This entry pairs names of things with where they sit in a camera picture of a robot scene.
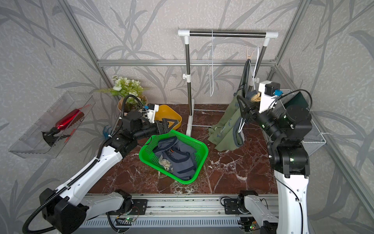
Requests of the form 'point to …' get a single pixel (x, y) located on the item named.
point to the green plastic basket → (147, 156)
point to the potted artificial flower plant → (121, 87)
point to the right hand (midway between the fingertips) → (243, 94)
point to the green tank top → (229, 133)
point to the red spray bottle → (65, 122)
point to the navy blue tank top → (178, 158)
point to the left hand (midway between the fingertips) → (173, 124)
